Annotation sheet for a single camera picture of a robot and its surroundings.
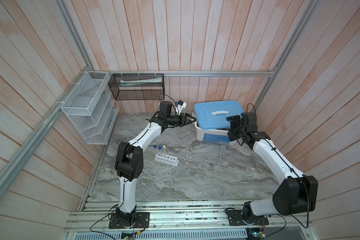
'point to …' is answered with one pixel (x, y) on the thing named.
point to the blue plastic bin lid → (212, 114)
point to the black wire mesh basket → (137, 86)
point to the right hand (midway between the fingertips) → (225, 121)
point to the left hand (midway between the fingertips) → (194, 122)
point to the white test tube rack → (166, 159)
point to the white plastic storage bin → (213, 136)
